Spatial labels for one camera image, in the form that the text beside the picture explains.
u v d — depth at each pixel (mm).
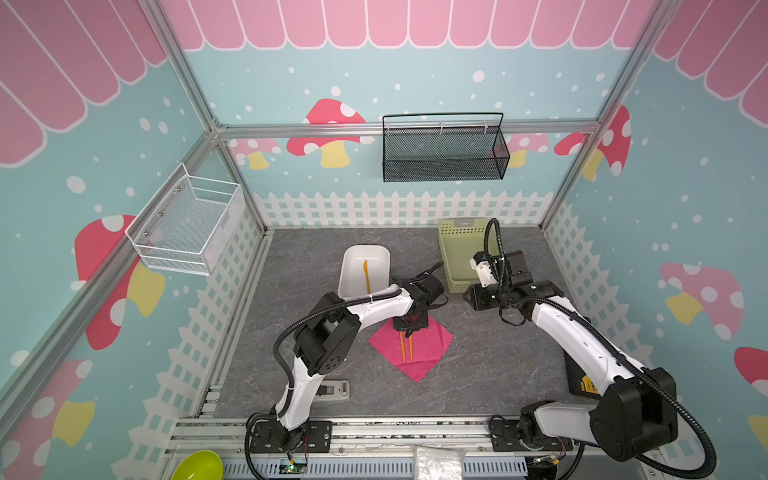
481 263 745
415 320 796
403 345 893
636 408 399
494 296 702
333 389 793
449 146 927
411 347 894
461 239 1137
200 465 689
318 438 742
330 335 522
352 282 1043
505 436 740
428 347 894
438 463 683
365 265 1086
